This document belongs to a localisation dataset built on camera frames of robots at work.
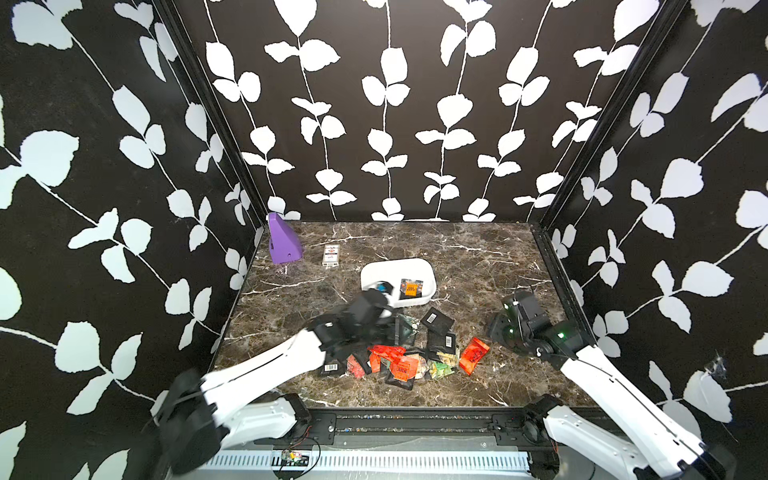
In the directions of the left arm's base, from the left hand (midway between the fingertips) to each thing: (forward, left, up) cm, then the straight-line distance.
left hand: (412, 328), depth 74 cm
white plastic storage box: (+26, +2, -11) cm, 28 cm away
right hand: (+2, -21, -4) cm, 21 cm away
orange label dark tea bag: (+22, -2, -17) cm, 28 cm away
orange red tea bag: (-5, +2, -16) cm, 17 cm away
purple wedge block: (+39, +41, -10) cm, 57 cm away
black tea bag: (+10, -10, -18) cm, 23 cm away
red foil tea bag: (-2, -19, -16) cm, 25 cm away
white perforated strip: (-26, +10, -17) cm, 33 cm away
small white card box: (+37, +26, -15) cm, 47 cm away
